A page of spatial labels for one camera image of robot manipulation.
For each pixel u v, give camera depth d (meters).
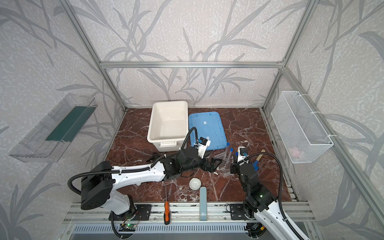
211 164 0.66
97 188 0.42
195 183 0.83
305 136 0.61
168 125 1.09
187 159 0.58
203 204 0.74
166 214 0.72
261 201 0.55
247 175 0.56
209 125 1.09
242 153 0.65
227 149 0.89
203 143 0.67
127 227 0.72
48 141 0.64
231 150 0.78
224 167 0.88
